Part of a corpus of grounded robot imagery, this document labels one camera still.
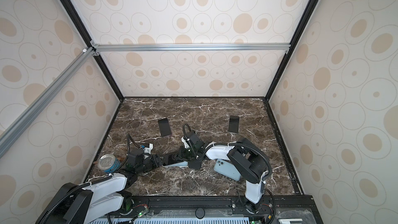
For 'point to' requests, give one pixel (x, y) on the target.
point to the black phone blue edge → (169, 158)
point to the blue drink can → (109, 163)
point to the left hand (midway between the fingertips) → (170, 157)
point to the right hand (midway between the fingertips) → (175, 158)
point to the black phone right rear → (233, 124)
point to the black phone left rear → (165, 127)
